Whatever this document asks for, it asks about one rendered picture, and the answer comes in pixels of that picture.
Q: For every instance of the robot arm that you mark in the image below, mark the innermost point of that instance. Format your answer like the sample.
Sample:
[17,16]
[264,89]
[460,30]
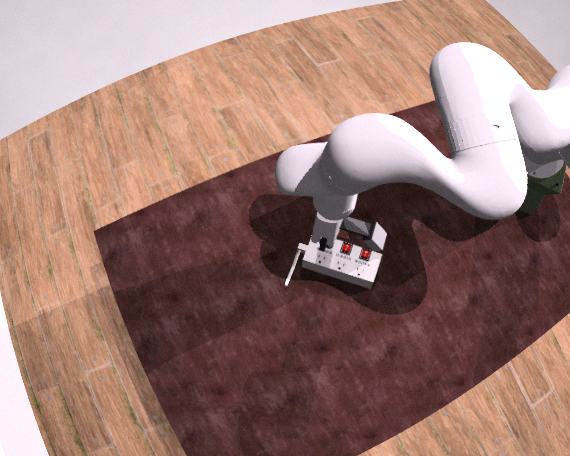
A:
[476,91]

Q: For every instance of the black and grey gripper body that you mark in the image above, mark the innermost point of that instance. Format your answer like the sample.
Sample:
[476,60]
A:
[327,228]

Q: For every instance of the white power strip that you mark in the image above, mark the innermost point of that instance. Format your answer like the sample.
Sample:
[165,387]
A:
[344,261]

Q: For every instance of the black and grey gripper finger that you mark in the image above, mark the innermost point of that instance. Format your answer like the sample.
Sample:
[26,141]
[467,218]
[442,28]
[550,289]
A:
[323,244]

